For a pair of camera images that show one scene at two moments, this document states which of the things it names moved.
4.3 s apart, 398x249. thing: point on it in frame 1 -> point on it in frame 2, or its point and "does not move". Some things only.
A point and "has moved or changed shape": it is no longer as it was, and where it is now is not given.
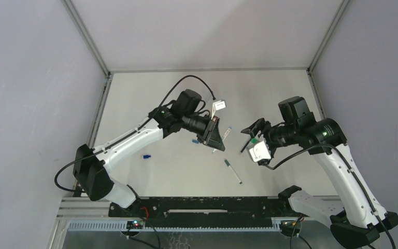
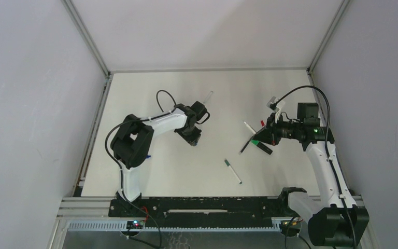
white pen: (225, 134) has moved or changed shape
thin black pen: (240, 153) does not move
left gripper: (208, 131) -> (192, 138)
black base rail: (210, 209) does not move
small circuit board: (137, 224) does not move
